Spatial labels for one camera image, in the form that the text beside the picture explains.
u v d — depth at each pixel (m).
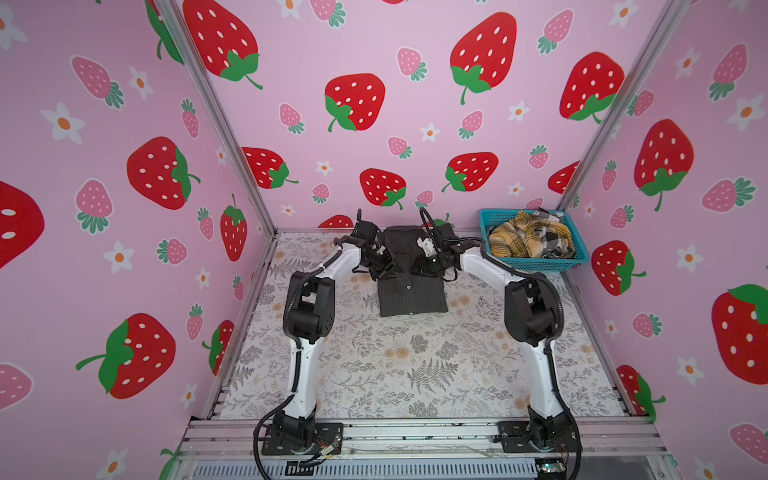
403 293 0.97
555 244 1.00
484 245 1.04
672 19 0.69
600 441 0.75
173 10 0.67
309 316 0.59
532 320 0.58
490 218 1.15
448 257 0.76
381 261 0.91
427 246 0.94
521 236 1.07
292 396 0.62
